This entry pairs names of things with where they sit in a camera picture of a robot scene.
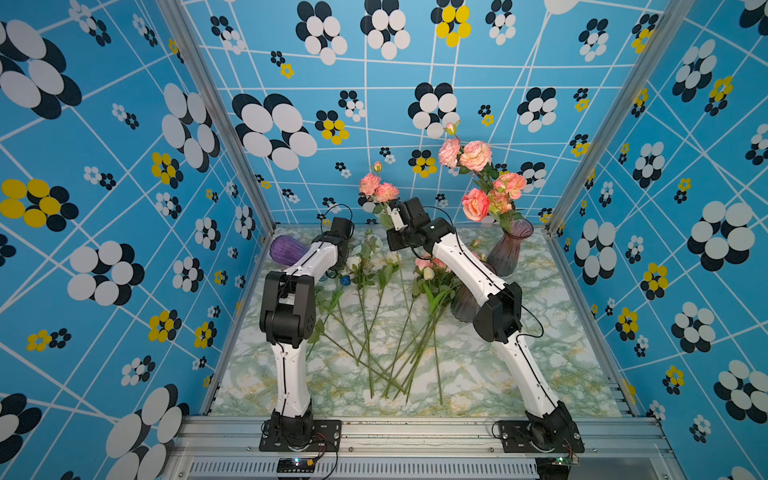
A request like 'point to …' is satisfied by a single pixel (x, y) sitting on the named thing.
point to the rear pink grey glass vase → (504, 254)
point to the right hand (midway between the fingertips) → (394, 235)
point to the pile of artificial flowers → (374, 321)
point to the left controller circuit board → (296, 465)
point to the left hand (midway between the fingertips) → (323, 255)
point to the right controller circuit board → (556, 468)
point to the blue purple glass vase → (286, 250)
